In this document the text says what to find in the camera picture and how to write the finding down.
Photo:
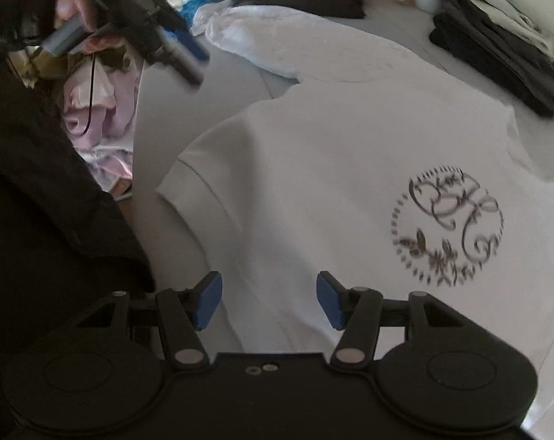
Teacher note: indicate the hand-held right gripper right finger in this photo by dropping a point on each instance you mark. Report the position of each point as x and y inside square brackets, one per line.
[329, 302]

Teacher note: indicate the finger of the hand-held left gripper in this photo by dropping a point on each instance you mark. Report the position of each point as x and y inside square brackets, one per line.
[187, 39]
[183, 64]

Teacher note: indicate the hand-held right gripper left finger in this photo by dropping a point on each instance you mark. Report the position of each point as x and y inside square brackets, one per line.
[208, 302]

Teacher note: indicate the pile of pink clothes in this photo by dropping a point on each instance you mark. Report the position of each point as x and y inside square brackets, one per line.
[107, 101]

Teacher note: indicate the stack of dark folded clothes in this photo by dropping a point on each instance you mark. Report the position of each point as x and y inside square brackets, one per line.
[497, 59]

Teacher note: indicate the person's left hand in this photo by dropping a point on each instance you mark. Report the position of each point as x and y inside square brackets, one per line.
[70, 4]

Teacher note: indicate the blue lace cloth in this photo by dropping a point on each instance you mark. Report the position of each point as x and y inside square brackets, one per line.
[196, 9]

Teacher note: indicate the black folded cloth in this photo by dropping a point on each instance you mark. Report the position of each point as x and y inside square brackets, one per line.
[313, 4]

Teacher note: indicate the person's black clothing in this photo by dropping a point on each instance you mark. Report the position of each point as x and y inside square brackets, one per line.
[38, 192]

